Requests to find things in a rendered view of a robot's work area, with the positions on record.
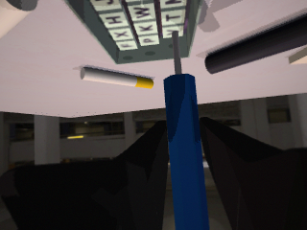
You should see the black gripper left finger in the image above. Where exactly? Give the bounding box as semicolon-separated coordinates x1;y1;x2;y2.
0;120;169;230

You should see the grey keyboard with white letter keys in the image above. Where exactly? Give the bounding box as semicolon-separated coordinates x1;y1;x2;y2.
62;0;203;65

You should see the blue stylus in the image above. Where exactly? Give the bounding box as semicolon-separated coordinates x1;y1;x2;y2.
163;31;210;230

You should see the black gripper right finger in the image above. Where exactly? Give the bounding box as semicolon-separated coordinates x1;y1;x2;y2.
200;117;307;230

